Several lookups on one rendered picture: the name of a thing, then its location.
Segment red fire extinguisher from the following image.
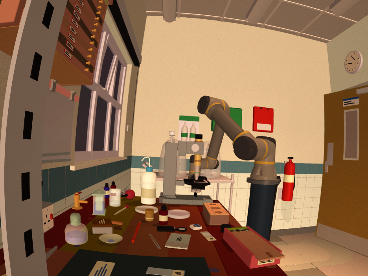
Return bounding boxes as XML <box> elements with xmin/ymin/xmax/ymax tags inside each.
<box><xmin>281</xmin><ymin>156</ymin><xmax>297</xmax><ymax>202</ymax></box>

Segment red case with wooden lid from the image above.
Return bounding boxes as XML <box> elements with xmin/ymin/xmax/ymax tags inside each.
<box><xmin>222</xmin><ymin>226</ymin><xmax>285</xmax><ymax>270</ymax></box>

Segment grey slotted shelf upright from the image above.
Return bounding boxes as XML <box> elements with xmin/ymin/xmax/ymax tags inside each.
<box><xmin>0</xmin><ymin>0</ymin><xmax>68</xmax><ymax>276</ymax></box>

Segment white side table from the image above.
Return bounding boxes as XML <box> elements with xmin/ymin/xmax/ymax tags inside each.
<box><xmin>152</xmin><ymin>169</ymin><xmax>236</xmax><ymax>215</ymax></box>

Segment brass microscope tube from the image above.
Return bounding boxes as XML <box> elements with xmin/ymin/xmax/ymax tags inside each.
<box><xmin>193</xmin><ymin>141</ymin><xmax>203</xmax><ymax>181</ymax></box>

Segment beige paper with blue bars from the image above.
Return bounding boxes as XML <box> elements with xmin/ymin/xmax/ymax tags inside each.
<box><xmin>87</xmin><ymin>261</ymin><xmax>116</xmax><ymax>276</ymax></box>

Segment white watch glass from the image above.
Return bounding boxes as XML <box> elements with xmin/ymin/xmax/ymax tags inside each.
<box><xmin>98</xmin><ymin>233</ymin><xmax>124</xmax><ymax>245</ymax></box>

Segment white wall socket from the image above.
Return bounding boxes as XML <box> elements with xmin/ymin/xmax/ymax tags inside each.
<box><xmin>42</xmin><ymin>201</ymin><xmax>55</xmax><ymax>231</ymax></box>

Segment white wash bottle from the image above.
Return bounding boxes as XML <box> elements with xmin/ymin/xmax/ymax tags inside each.
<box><xmin>140</xmin><ymin>156</ymin><xmax>157</xmax><ymax>206</ymax></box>

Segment grey ceiling pipe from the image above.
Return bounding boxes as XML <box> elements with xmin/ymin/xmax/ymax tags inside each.
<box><xmin>162</xmin><ymin>0</ymin><xmax>176</xmax><ymax>22</ymax></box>

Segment red wall board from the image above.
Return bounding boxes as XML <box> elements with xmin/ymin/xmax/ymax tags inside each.
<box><xmin>252</xmin><ymin>106</ymin><xmax>274</xmax><ymax>133</ymax></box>

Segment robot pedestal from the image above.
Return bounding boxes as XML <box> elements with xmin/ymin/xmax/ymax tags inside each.
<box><xmin>246</xmin><ymin>176</ymin><xmax>281</xmax><ymax>243</ymax></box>

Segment glass spirit lamp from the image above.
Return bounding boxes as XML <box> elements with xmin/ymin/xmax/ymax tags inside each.
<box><xmin>64</xmin><ymin>212</ymin><xmax>88</xmax><ymax>247</ymax></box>

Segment wooden eyepiece rack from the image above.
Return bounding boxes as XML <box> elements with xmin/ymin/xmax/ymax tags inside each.
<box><xmin>202</xmin><ymin>202</ymin><xmax>230</xmax><ymax>226</ymax></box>

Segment grey card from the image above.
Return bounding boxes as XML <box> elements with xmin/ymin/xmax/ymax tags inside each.
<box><xmin>145</xmin><ymin>266</ymin><xmax>186</xmax><ymax>276</ymax></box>

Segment green wall sign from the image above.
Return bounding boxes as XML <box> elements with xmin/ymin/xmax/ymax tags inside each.
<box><xmin>211</xmin><ymin>107</ymin><xmax>243</xmax><ymax>132</ymax></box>

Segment grey notebook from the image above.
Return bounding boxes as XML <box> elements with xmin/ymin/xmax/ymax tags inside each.
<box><xmin>164</xmin><ymin>232</ymin><xmax>192</xmax><ymax>250</ymax></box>

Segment black microscope stage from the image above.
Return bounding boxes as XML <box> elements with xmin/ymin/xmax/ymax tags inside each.
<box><xmin>184</xmin><ymin>177</ymin><xmax>211</xmax><ymax>191</ymax></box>

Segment white green eyewash station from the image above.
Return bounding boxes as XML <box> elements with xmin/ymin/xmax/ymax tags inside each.
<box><xmin>178</xmin><ymin>115</ymin><xmax>201</xmax><ymax>142</ymax></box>

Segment clear black-capped bottle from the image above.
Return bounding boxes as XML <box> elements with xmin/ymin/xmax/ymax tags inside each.
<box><xmin>109</xmin><ymin>181</ymin><xmax>121</xmax><ymax>207</ymax></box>

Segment brown door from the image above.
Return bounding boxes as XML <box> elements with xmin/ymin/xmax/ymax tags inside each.
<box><xmin>315</xmin><ymin>84</ymin><xmax>368</xmax><ymax>248</ymax></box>

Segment round wall clock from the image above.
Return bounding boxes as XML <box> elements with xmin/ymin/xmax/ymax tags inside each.
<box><xmin>344</xmin><ymin>50</ymin><xmax>364</xmax><ymax>75</ymax></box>

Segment glass dropper pipette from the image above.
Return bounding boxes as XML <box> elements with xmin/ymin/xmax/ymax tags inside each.
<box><xmin>113</xmin><ymin>204</ymin><xmax>130</xmax><ymax>216</ymax></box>

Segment pink wall rail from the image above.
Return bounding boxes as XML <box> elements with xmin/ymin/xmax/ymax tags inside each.
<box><xmin>48</xmin><ymin>79</ymin><xmax>80</xmax><ymax>103</ymax></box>

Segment clear dust cover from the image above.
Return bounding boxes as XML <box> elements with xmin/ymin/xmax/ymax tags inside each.
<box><xmin>159</xmin><ymin>143</ymin><xmax>223</xmax><ymax>177</ymax></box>

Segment brown wooden slide box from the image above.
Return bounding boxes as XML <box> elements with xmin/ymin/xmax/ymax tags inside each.
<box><xmin>92</xmin><ymin>218</ymin><xmax>114</xmax><ymax>234</ymax></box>

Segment white-framed window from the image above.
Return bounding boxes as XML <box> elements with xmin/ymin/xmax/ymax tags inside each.
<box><xmin>74</xmin><ymin>22</ymin><xmax>128</xmax><ymax>162</ymax></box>

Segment wooden drawer cabinet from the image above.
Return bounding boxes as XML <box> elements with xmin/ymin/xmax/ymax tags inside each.
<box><xmin>50</xmin><ymin>0</ymin><xmax>105</xmax><ymax>86</ymax></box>

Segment red pencil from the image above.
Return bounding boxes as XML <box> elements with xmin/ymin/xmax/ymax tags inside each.
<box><xmin>131</xmin><ymin>220</ymin><xmax>142</xmax><ymax>244</ymax></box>

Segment grey microscope body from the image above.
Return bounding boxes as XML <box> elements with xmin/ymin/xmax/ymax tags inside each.
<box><xmin>159</xmin><ymin>140</ymin><xmax>213</xmax><ymax>206</ymax></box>

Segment black magnifying glass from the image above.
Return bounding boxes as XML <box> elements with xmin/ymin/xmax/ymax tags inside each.
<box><xmin>156</xmin><ymin>225</ymin><xmax>188</xmax><ymax>233</ymax></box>

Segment dark desk mat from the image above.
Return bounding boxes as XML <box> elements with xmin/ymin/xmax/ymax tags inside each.
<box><xmin>57</xmin><ymin>248</ymin><xmax>208</xmax><ymax>276</ymax></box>

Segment orange gas tap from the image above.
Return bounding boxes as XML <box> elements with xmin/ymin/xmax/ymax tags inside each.
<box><xmin>71</xmin><ymin>191</ymin><xmax>88</xmax><ymax>210</ymax></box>

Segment clear petri dish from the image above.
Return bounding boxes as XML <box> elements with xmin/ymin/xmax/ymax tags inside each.
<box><xmin>134</xmin><ymin>205</ymin><xmax>159</xmax><ymax>214</ymax></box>
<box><xmin>167</xmin><ymin>209</ymin><xmax>191</xmax><ymax>219</ymax></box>

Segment brown red-labelled bottle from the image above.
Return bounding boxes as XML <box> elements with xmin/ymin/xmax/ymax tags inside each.
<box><xmin>158</xmin><ymin>204</ymin><xmax>169</xmax><ymax>226</ymax></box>

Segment green glass staining jar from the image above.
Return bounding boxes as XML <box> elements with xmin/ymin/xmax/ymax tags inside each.
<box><xmin>92</xmin><ymin>190</ymin><xmax>107</xmax><ymax>216</ymax></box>

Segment steel tweezers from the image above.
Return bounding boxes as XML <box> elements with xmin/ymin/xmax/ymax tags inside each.
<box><xmin>148</xmin><ymin>233</ymin><xmax>162</xmax><ymax>250</ymax></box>

